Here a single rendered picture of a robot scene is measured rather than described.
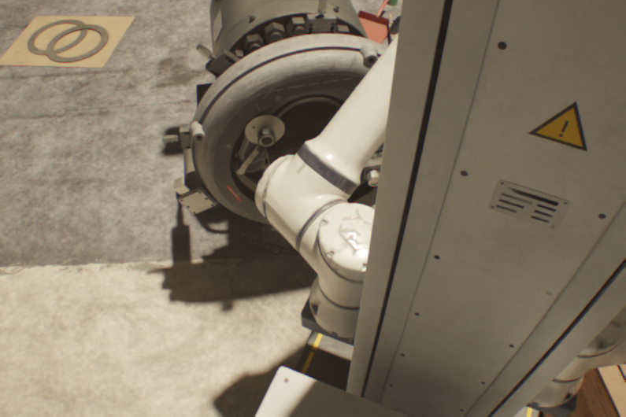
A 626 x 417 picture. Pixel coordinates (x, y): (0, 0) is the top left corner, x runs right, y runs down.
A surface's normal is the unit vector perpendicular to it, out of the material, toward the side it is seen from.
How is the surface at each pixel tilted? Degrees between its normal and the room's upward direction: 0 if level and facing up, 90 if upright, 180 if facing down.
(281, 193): 38
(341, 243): 9
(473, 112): 90
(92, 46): 0
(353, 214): 6
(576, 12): 90
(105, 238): 0
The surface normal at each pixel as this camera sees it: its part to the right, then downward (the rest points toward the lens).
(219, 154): 0.19, 0.74
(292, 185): -0.47, -0.21
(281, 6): -0.15, -0.63
